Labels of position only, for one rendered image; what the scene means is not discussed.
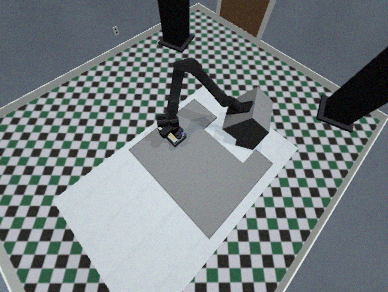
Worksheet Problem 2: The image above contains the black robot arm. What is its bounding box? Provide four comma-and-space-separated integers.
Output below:
156, 58, 254, 138

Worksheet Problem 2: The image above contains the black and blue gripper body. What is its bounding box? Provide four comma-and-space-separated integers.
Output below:
171, 124, 183, 139

